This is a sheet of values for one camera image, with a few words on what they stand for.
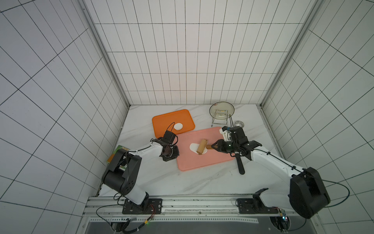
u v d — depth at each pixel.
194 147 0.94
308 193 0.41
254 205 0.67
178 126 1.07
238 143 0.66
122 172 0.45
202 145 0.92
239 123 1.06
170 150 0.78
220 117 1.04
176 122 1.08
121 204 0.72
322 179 0.42
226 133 0.79
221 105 0.99
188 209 0.73
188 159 0.90
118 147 0.95
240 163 0.87
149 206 0.72
